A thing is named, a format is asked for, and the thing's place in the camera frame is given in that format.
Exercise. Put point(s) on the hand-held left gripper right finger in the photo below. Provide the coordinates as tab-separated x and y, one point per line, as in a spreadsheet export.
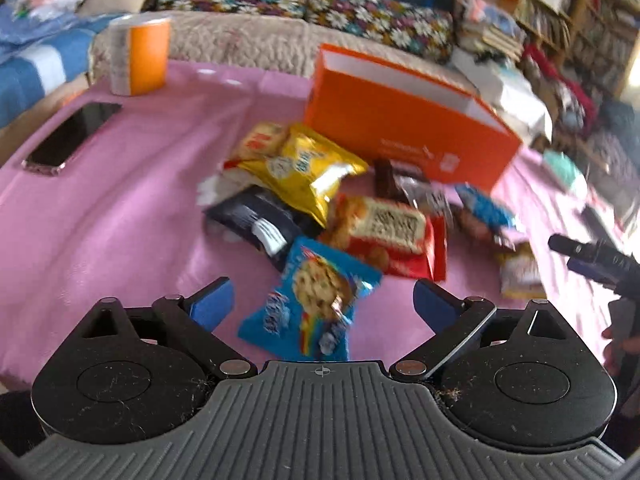
432	305

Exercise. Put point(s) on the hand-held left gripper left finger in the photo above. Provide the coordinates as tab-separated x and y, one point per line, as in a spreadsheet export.
212	302

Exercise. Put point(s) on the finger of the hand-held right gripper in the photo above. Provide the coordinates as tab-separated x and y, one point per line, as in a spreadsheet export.
575	249
592	269

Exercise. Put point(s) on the beige brown snack packet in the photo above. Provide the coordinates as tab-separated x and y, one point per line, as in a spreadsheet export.
520	272

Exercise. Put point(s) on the red cracker snack packet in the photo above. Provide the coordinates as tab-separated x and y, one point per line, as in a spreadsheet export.
390	230

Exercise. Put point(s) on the dark red snack packet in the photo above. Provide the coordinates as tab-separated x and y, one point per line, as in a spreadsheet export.
470	225

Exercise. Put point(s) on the blue cookie snack packet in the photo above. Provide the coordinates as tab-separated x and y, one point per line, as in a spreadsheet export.
305	290

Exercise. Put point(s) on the black snack packet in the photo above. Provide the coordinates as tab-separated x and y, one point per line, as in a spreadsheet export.
250	212

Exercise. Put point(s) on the small blue white snack packet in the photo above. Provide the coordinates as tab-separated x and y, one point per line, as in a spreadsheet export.
482	205

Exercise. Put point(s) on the silver foil snack packet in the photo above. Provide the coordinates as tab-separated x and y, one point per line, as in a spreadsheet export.
427	197

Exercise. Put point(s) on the pale beige snack packet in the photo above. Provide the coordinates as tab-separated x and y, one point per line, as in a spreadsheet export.
215	190

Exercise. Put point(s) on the brown chocolate snack packet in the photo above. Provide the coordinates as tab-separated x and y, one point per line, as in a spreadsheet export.
386	180

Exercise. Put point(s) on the yellow snack packet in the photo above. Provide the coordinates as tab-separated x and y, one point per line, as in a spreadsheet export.
305	170

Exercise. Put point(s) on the beige red snack packet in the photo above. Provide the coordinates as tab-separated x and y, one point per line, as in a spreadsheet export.
260	142

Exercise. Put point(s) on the orange cardboard box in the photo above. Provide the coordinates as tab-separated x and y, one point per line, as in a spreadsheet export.
400	125

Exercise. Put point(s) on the person's right hand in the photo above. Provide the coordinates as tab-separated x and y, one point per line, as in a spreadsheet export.
627	355

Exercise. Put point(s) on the black speaker bar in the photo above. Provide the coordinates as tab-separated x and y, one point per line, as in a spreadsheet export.
595	220

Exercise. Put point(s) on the green tissue pack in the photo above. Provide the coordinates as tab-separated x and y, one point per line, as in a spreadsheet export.
565	172

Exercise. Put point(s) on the pink floral tablecloth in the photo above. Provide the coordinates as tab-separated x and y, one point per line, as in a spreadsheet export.
125	220

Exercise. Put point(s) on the red cloth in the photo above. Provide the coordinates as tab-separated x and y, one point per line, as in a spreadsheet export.
575	95

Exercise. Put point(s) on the white cloth covered table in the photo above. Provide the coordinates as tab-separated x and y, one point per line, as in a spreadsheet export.
515	95

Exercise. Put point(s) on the wooden bookshelf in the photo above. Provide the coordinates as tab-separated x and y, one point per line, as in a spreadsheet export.
600	35

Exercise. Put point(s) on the black smartphone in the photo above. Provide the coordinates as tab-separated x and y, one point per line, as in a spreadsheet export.
70	135

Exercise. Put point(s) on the stack of books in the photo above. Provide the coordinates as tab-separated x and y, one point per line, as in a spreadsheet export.
487	30

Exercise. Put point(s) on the orange clear canister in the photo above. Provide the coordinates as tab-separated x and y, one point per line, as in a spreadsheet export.
147	55

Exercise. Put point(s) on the beige quilted sofa cover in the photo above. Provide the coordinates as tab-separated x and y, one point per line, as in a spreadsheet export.
240	42

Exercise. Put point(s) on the blue white striped cloth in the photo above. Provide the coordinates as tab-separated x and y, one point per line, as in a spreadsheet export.
30	70

